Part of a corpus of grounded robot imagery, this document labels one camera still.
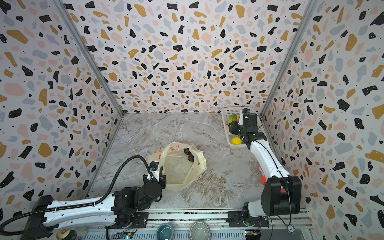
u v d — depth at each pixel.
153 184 0.59
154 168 0.60
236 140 0.98
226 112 1.15
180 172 0.90
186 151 0.95
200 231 0.71
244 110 0.76
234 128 0.76
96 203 0.49
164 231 0.71
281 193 0.42
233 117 0.86
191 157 0.91
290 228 0.72
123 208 0.52
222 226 0.73
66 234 0.61
